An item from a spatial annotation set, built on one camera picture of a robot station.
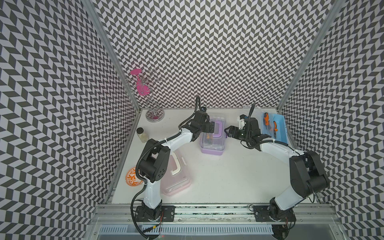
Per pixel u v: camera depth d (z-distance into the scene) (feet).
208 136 3.05
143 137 3.09
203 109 2.72
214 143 2.98
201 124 2.37
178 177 2.45
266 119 3.27
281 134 3.34
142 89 3.54
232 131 2.63
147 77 3.37
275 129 3.43
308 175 1.49
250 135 2.31
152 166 1.62
